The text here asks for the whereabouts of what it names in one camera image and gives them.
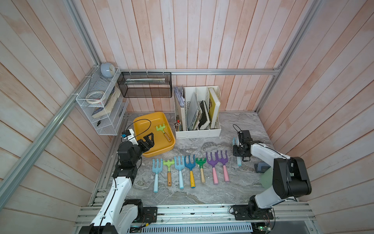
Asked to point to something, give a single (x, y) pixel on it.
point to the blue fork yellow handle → (191, 166)
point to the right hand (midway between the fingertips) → (237, 150)
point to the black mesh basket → (145, 84)
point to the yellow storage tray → (158, 124)
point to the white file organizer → (196, 111)
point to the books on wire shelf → (102, 111)
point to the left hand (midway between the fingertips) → (149, 138)
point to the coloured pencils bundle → (177, 125)
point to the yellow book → (214, 104)
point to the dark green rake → (200, 162)
